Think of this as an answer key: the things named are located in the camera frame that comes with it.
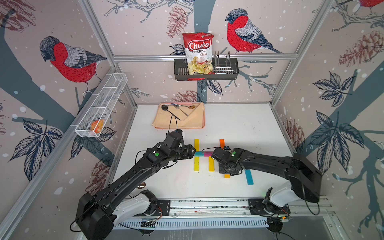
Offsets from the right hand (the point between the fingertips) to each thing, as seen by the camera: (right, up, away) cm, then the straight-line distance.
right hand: (223, 169), depth 84 cm
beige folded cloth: (-20, +31, +28) cm, 46 cm away
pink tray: (-29, +42, +42) cm, 66 cm away
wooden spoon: (-19, +38, +32) cm, 53 cm away
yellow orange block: (+2, -3, -2) cm, 4 cm away
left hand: (-17, +14, -8) cm, 23 cm away
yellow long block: (-15, +2, +4) cm, 16 cm away
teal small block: (-14, +7, +9) cm, 18 cm away
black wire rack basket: (+3, +62, +10) cm, 62 cm away
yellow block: (-15, +12, +13) cm, 23 cm away
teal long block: (+15, -6, -1) cm, 16 cm away
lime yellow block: (-7, +2, +4) cm, 8 cm away
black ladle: (-41, +38, +34) cm, 65 cm away
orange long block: (+2, +12, +14) cm, 18 cm away
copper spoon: (-47, -9, -2) cm, 47 cm away
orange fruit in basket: (-60, +26, -19) cm, 68 cm away
